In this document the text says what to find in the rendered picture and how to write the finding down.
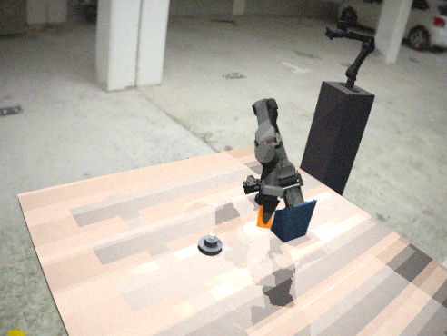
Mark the orange knob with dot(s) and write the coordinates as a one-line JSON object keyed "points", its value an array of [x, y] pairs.
{"points": [[260, 219]]}

